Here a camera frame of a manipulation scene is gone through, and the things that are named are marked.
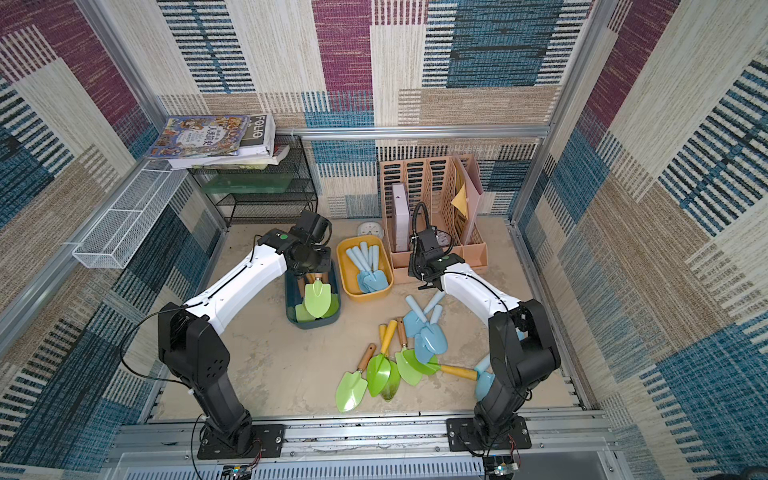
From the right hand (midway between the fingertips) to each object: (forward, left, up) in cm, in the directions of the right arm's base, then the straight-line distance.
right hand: (419, 260), depth 92 cm
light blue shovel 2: (+3, +18, -10) cm, 21 cm away
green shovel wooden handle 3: (-32, +19, -12) cm, 40 cm away
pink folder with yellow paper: (+13, -15, +12) cm, 23 cm away
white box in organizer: (+11, +6, +7) cm, 14 cm away
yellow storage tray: (+4, +23, -11) cm, 26 cm away
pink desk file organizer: (+31, -11, -1) cm, 33 cm away
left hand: (-3, +28, +4) cm, 28 cm away
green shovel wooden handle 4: (-29, +4, -13) cm, 32 cm away
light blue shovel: (-1, +12, -9) cm, 15 cm away
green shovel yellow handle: (-29, +13, -9) cm, 33 cm away
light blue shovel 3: (+10, +18, -8) cm, 22 cm away
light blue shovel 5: (-19, -2, -12) cm, 23 cm away
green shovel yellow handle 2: (-28, -3, -13) cm, 31 cm away
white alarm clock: (+24, +16, -10) cm, 30 cm away
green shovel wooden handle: (-12, +30, 0) cm, 32 cm away
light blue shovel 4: (-4, +18, -8) cm, 20 cm away
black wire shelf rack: (+33, +52, -1) cm, 62 cm away
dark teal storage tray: (-6, +41, -11) cm, 43 cm away
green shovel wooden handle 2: (-12, +37, -11) cm, 40 cm away
